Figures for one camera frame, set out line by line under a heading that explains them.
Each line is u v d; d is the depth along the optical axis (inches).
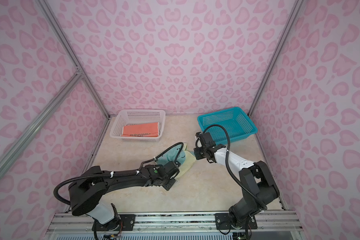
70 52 33.0
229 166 19.5
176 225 28.8
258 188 17.3
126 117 44.6
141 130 40.9
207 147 27.1
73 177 16.3
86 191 17.2
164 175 25.7
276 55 33.7
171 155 36.4
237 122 44.8
